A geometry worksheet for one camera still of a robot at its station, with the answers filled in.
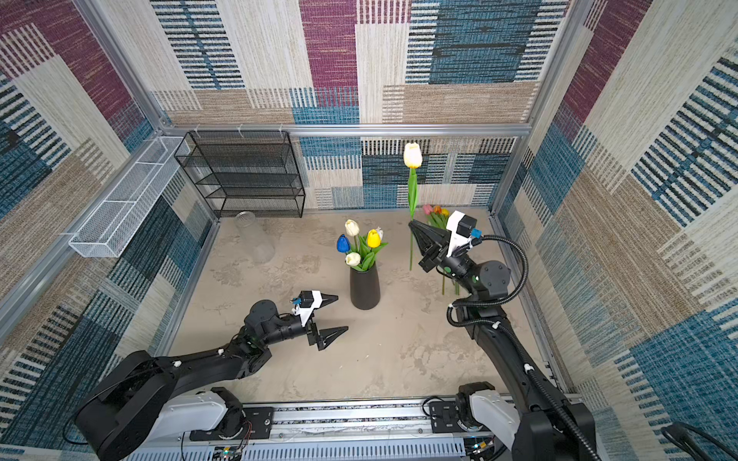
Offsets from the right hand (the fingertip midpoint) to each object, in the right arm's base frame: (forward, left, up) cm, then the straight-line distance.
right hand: (410, 225), depth 64 cm
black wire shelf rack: (+48, +56, -22) cm, 77 cm away
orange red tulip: (+33, -17, -34) cm, 50 cm away
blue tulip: (+2, +16, -8) cm, 18 cm away
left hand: (-9, +17, -22) cm, 29 cm away
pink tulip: (+37, -13, -32) cm, 51 cm away
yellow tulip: (+3, +8, -7) cm, 11 cm away
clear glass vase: (+21, +48, -32) cm, 62 cm away
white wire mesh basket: (+6, +73, -4) cm, 73 cm away
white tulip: (+7, +7, -9) cm, 13 cm away
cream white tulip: (+7, +13, -8) cm, 17 cm away
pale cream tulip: (-3, +13, -8) cm, 16 cm away
